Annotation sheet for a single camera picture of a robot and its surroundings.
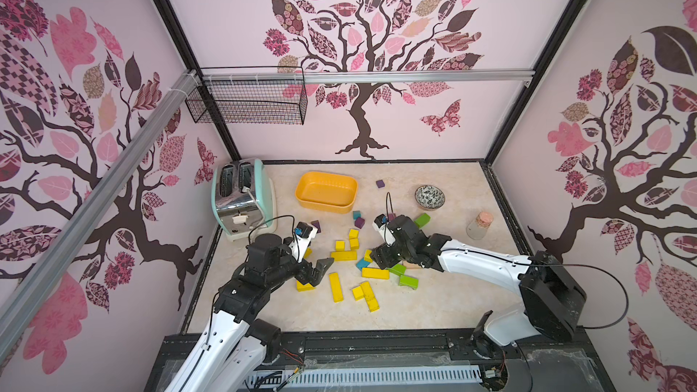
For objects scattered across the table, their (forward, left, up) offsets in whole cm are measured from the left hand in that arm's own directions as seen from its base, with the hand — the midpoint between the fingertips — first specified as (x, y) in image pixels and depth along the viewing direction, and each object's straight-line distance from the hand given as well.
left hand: (320, 257), depth 73 cm
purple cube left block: (+21, +5, -16) cm, 27 cm away
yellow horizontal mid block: (+8, -6, -16) cm, 19 cm away
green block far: (+23, -36, -17) cm, 46 cm away
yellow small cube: (+11, -4, -15) cm, 20 cm away
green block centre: (+2, -24, -15) cm, 28 cm away
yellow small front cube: (-5, -10, -15) cm, 19 cm away
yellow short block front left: (-6, +6, -6) cm, 10 cm away
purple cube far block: (+42, -20, -17) cm, 50 cm away
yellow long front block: (-5, -14, -17) cm, 22 cm away
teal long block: (+5, -12, -17) cm, 21 cm away
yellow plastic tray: (+37, +2, -17) cm, 41 cm away
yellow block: (+2, -16, -16) cm, 23 cm away
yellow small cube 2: (+5, -14, -10) cm, 18 cm away
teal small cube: (+25, -10, -15) cm, 31 cm away
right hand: (+7, -17, -9) cm, 21 cm away
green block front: (-1, -27, -16) cm, 31 cm away
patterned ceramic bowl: (+33, -40, -15) cm, 54 cm away
